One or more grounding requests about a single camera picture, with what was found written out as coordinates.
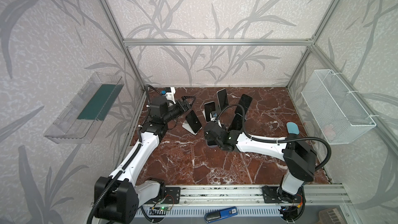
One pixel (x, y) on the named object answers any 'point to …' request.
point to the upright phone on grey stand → (223, 98)
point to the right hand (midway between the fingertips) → (209, 127)
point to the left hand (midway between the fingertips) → (193, 101)
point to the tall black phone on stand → (245, 101)
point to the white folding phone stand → (186, 125)
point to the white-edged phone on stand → (209, 107)
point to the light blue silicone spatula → (293, 128)
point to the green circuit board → (165, 208)
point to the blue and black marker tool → (214, 215)
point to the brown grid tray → (330, 216)
